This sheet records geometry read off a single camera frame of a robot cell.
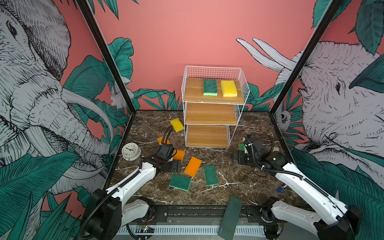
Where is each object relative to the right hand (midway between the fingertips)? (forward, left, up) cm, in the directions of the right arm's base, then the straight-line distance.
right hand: (236, 153), depth 78 cm
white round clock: (+8, +63, -12) cm, 65 cm away
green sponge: (-10, +30, -16) cm, 36 cm away
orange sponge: (+7, +32, -15) cm, 36 cm away
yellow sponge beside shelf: (+31, +36, -13) cm, 49 cm away
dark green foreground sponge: (-27, +4, -16) cm, 32 cm away
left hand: (-1, +34, -10) cm, 35 cm away
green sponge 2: (-6, +13, -16) cm, 21 cm away
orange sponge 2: (0, +23, -16) cm, 28 cm away
